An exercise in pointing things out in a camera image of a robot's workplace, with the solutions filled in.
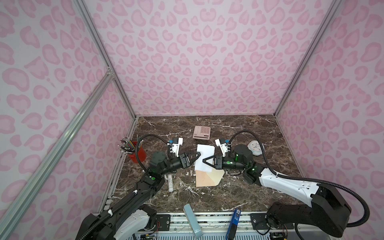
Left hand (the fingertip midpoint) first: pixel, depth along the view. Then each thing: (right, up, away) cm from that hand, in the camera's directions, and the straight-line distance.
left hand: (200, 154), depth 69 cm
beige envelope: (+4, -18, +19) cm, 27 cm away
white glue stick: (-16, -19, +17) cm, 30 cm away
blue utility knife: (+15, -36, +2) cm, 39 cm away
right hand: (+2, -4, +1) cm, 5 cm away
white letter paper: (+3, +1, +3) cm, 4 cm away
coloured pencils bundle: (-40, +2, +15) cm, 43 cm away
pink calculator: (+2, +9, +38) cm, 39 cm away
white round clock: (+37, -1, +29) cm, 47 cm away
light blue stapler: (-1, -35, -1) cm, 35 cm away
